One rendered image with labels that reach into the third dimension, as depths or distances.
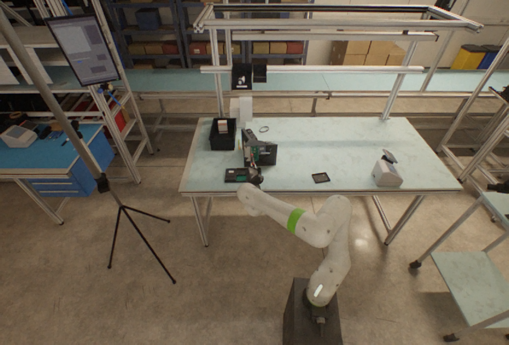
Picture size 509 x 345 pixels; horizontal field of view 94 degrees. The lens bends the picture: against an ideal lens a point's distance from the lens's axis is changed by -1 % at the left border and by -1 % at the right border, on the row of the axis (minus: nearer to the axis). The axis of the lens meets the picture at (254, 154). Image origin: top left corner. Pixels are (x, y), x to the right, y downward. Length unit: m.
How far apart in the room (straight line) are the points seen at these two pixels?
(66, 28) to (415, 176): 2.60
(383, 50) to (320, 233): 4.41
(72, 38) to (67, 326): 2.19
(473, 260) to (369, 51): 3.53
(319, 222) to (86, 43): 1.89
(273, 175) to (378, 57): 3.80
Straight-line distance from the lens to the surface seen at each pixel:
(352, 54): 4.95
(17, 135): 2.92
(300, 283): 1.62
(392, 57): 5.28
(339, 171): 1.91
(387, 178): 1.87
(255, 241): 2.60
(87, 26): 2.11
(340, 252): 1.35
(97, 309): 2.72
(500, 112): 4.42
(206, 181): 1.77
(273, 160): 1.83
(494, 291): 2.78
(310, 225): 1.04
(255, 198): 1.21
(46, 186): 2.75
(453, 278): 2.64
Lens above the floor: 2.30
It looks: 42 degrees down
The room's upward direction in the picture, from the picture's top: straight up
